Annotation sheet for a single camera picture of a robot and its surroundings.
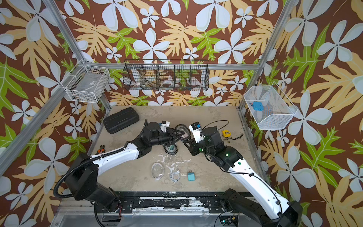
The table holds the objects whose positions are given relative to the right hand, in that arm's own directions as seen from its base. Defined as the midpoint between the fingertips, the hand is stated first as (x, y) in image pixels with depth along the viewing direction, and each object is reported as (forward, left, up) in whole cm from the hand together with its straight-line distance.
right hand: (185, 141), depth 72 cm
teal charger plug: (-11, -4, -22) cm, 25 cm away
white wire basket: (+35, +60, +11) cm, 70 cm away
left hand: (+5, 0, 0) cm, 5 cm away
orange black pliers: (+8, +57, -24) cm, 62 cm away
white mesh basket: (+16, -52, +6) cm, 54 cm away
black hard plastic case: (+30, +47, -18) cm, 59 cm away
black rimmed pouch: (+5, -1, -2) cm, 5 cm away
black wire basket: (+50, +16, +7) cm, 53 cm away
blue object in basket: (+23, -45, +2) cm, 51 cm away
